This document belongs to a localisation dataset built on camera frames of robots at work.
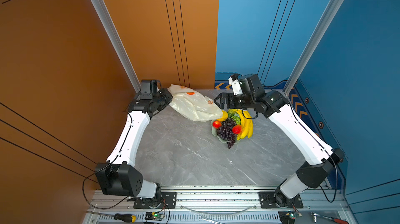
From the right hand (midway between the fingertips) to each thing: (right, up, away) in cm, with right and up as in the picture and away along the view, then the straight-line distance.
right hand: (221, 100), depth 71 cm
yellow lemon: (+5, -9, +23) cm, 25 cm away
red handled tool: (+50, -52, -3) cm, 72 cm away
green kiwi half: (+12, -10, +21) cm, 26 cm away
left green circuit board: (-33, -53, 0) cm, 63 cm away
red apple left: (-1, -13, +18) cm, 22 cm away
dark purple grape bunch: (+4, -17, +17) cm, 25 cm away
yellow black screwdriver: (-42, -51, -4) cm, 66 cm away
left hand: (-24, +4, +8) cm, 25 cm away
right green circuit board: (+31, -53, -1) cm, 61 cm away
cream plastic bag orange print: (-13, -2, +12) cm, 18 cm away
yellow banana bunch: (+17, -13, +18) cm, 28 cm away
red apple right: (+10, -15, +14) cm, 23 cm away
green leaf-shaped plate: (-2, -18, +21) cm, 28 cm away
